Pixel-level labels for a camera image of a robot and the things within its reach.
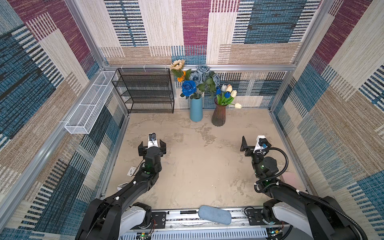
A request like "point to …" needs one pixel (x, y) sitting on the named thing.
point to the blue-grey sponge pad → (218, 215)
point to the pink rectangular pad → (291, 179)
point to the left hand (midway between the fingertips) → (151, 139)
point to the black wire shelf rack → (149, 90)
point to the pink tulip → (229, 86)
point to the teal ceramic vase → (196, 109)
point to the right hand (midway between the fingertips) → (251, 137)
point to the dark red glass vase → (219, 117)
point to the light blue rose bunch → (204, 78)
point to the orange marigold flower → (180, 79)
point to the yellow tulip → (229, 89)
